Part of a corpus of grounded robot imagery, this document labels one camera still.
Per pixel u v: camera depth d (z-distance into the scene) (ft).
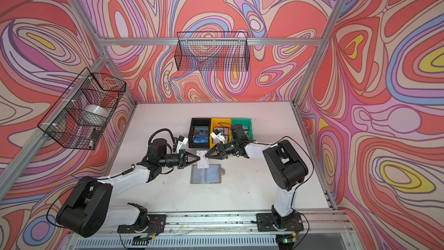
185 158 2.48
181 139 2.63
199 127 3.45
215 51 3.15
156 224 2.40
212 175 2.85
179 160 2.39
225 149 2.52
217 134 2.70
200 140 3.24
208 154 2.63
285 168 1.62
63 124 2.19
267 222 2.41
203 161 2.63
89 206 1.38
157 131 2.22
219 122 2.63
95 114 2.31
